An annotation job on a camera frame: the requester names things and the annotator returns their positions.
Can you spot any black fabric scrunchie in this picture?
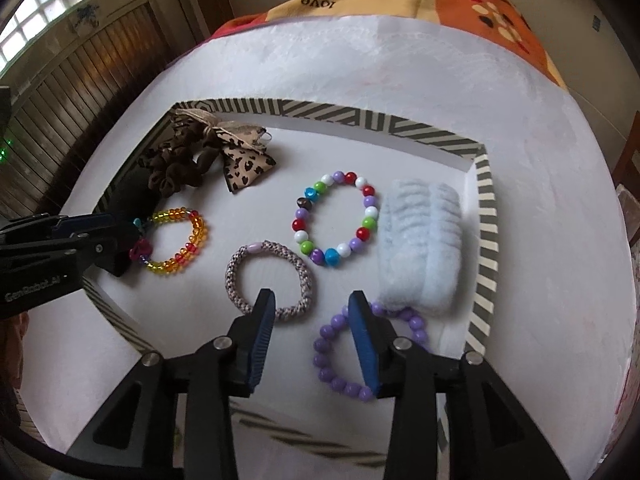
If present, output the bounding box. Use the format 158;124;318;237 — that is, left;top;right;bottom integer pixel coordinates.
102;114;174;221

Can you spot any striped white tray box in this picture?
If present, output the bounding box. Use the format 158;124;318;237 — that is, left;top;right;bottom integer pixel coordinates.
82;98;499;470

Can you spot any white cloth table cover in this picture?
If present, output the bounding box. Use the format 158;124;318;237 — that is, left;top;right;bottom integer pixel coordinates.
20;16;636;479

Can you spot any dark brown scrunchie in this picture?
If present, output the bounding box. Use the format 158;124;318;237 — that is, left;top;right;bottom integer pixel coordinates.
138;126;221;198

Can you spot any pink braided hair tie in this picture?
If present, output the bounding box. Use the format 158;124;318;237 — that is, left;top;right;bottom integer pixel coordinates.
223;239;317;323

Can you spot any purple bead bracelet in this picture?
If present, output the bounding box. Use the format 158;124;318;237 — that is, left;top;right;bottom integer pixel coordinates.
311;302;431;403

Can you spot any wooden slatted door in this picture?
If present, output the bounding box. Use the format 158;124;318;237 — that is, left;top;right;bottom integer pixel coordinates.
1;0;195;219

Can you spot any light blue fluffy scrunchie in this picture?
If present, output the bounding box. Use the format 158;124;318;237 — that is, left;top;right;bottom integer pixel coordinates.
378;179;463;316

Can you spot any wooden chair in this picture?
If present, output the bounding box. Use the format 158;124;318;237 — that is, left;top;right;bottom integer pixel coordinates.
612;112;640;196

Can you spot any orange yellow bead bracelet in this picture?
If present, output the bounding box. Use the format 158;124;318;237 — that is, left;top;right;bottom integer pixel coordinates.
128;206;210;276

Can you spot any multicolour bead bracelet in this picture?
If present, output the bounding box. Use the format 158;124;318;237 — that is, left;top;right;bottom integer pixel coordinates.
290;169;381;268

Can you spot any leopard print bow hair tie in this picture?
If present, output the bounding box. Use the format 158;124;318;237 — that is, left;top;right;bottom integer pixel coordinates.
171;108;278;195

